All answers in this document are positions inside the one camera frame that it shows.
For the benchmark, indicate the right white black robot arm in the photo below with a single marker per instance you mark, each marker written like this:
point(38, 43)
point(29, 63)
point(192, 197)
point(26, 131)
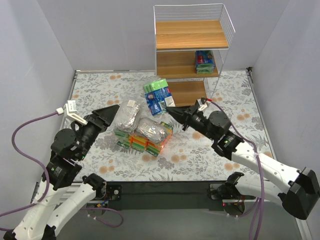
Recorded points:
point(297, 191)

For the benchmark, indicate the white wire wooden shelf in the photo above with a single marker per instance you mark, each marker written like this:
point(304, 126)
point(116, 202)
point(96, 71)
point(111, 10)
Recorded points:
point(179, 32)

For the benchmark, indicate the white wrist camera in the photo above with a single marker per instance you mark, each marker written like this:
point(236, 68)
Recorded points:
point(69, 111)
point(203, 103)

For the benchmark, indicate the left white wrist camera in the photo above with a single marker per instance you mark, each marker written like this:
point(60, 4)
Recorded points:
point(69, 111)

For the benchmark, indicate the blue green sponge pack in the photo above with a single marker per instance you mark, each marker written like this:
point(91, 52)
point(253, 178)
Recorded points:
point(158, 96)
point(204, 62)

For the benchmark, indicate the floral patterned table mat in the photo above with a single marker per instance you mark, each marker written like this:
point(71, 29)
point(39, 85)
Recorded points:
point(188, 155)

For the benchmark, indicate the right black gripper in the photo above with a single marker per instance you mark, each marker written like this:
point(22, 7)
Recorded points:
point(189, 116)

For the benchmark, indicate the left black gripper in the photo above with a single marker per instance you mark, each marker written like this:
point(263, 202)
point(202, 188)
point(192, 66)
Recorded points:
point(94, 121)

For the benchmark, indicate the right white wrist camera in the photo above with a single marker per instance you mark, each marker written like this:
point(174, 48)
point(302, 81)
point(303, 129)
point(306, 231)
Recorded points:
point(203, 103)

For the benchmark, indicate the silver steel wool pack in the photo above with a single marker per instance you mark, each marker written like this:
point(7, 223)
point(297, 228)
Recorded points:
point(151, 130)
point(127, 117)

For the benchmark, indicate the orange yellow sponge box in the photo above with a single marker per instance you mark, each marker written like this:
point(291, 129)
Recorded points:
point(154, 148)
point(138, 143)

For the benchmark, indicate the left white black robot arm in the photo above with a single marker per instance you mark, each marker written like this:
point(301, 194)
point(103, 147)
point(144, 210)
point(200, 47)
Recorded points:
point(46, 215)

